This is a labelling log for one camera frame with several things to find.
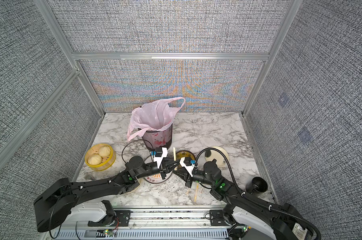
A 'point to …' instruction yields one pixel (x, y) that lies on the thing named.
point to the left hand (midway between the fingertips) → (183, 162)
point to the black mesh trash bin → (154, 139)
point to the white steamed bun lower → (94, 159)
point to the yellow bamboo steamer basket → (107, 162)
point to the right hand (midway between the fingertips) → (174, 168)
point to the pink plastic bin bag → (158, 114)
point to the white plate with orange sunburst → (155, 178)
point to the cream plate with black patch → (211, 154)
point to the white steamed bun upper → (104, 151)
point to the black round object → (257, 184)
